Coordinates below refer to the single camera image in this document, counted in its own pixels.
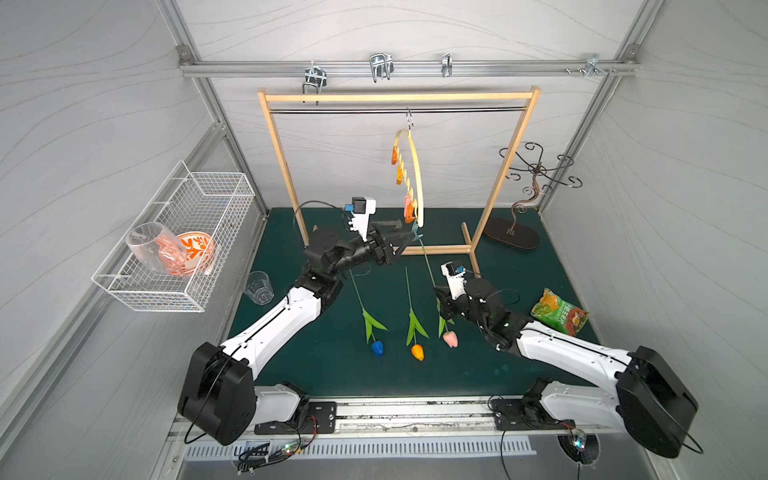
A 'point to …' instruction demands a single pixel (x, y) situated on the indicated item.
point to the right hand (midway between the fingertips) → (436, 286)
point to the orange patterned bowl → (200, 249)
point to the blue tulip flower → (377, 345)
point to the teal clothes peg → (415, 230)
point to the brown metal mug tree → (520, 235)
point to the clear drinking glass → (259, 288)
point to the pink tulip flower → (449, 338)
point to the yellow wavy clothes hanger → (407, 149)
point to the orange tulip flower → (414, 326)
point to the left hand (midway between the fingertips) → (408, 232)
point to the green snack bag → (559, 313)
